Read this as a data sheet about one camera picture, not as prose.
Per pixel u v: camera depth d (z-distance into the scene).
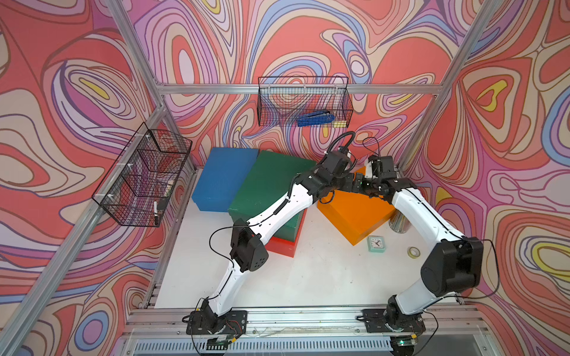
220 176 1.05
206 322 0.63
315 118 0.91
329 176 0.61
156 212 0.72
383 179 0.64
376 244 0.90
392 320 0.67
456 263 0.49
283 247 0.89
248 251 0.56
